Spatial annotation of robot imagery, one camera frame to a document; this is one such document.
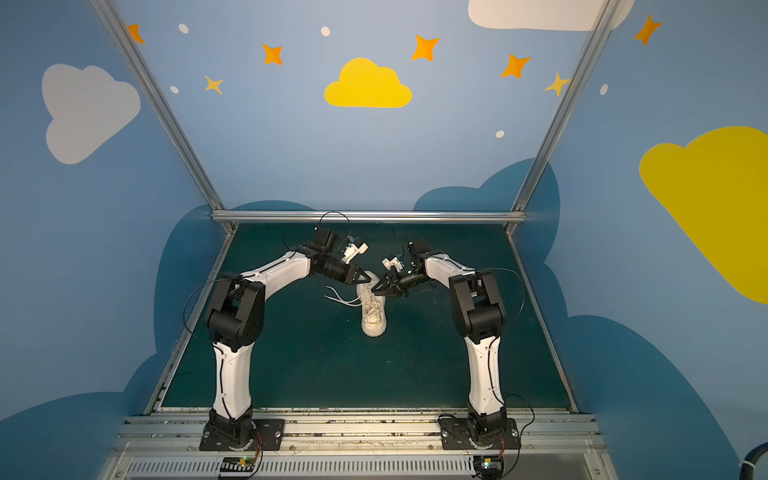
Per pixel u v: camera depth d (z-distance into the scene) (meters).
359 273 0.92
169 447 0.74
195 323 0.98
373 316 0.88
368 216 0.91
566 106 0.86
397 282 0.87
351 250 0.89
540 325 0.98
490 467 0.73
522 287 1.08
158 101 0.84
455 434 0.75
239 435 0.65
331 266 0.84
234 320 0.55
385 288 0.88
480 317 0.57
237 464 0.73
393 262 0.96
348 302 0.98
